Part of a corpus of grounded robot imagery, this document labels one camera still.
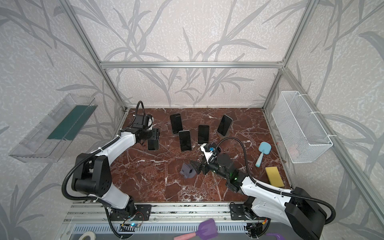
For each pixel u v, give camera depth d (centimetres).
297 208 41
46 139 64
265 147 97
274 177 85
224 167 59
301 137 63
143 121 72
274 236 68
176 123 100
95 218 75
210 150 66
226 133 99
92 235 68
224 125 109
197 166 67
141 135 69
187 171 83
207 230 68
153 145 120
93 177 45
